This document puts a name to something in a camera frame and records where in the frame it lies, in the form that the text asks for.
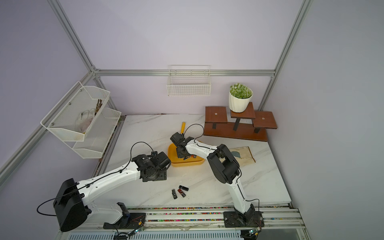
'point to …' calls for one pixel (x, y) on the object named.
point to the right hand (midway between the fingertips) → (186, 153)
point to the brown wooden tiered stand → (248, 125)
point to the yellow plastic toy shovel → (183, 128)
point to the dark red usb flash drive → (181, 193)
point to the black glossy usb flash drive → (183, 188)
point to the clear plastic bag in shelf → (84, 119)
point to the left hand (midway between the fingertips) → (157, 177)
